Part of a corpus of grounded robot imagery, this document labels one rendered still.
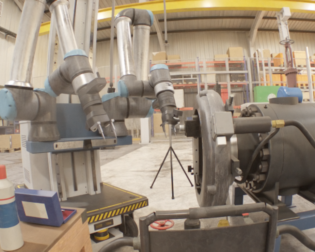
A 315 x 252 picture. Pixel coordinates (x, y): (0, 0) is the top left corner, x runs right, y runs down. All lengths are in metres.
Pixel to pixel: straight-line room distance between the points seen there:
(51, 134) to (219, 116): 0.82
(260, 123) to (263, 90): 7.65
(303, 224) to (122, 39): 1.46
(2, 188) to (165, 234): 0.44
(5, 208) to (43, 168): 0.98
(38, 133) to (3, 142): 6.67
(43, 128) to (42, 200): 0.54
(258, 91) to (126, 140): 7.51
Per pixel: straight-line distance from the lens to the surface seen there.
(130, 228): 1.51
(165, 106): 1.01
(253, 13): 14.38
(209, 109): 1.16
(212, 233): 0.65
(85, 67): 0.83
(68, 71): 0.86
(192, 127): 1.35
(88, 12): 1.72
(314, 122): 1.45
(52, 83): 0.91
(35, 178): 1.58
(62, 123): 1.40
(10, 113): 1.09
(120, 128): 1.40
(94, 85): 0.76
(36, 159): 1.57
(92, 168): 1.55
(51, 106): 1.23
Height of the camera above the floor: 0.80
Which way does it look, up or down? 1 degrees up
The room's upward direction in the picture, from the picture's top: 2 degrees counter-clockwise
